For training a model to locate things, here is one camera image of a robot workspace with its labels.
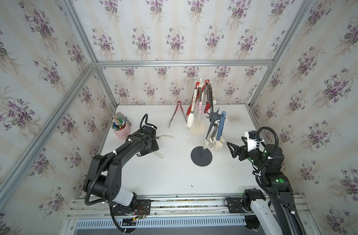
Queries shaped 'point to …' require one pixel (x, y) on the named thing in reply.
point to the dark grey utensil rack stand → (202, 156)
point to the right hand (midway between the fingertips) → (239, 140)
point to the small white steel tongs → (214, 101)
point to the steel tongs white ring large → (190, 117)
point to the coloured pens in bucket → (119, 124)
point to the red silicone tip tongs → (207, 108)
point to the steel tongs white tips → (163, 137)
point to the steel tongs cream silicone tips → (211, 140)
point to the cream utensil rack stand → (198, 128)
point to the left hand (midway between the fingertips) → (152, 149)
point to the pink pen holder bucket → (122, 133)
